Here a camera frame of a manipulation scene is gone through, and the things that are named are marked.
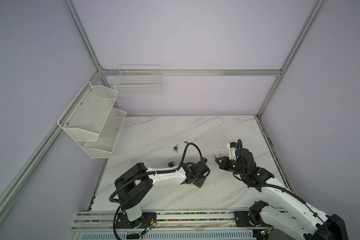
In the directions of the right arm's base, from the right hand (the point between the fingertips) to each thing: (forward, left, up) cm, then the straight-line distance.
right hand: (214, 159), depth 79 cm
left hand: (-5, +9, -13) cm, 16 cm away
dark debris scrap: (+22, +15, -15) cm, 31 cm away
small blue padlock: (+17, +23, -14) cm, 32 cm away
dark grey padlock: (+4, +25, -14) cm, 30 cm away
